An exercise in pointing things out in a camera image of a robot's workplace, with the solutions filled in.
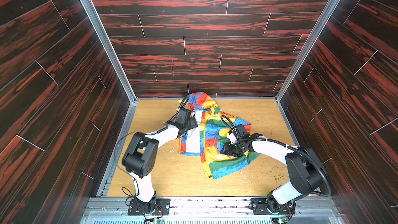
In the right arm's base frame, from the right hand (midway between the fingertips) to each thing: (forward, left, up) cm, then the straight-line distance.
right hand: (226, 151), depth 91 cm
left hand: (+16, +20, +6) cm, 27 cm away
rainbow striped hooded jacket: (+8, +12, 0) cm, 15 cm away
